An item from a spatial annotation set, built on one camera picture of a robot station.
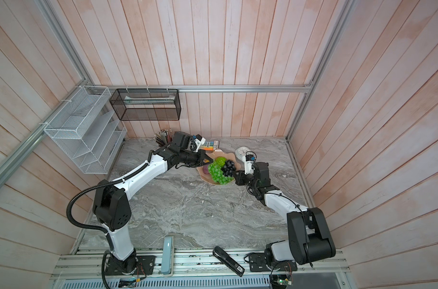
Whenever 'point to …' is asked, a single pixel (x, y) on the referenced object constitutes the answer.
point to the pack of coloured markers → (210, 146)
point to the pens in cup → (163, 136)
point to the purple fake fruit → (206, 169)
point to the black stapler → (218, 253)
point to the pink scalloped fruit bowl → (213, 155)
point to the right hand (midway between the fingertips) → (233, 171)
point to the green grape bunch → (216, 173)
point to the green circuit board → (284, 282)
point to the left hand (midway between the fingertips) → (213, 164)
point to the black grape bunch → (228, 167)
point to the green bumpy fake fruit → (221, 160)
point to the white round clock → (240, 152)
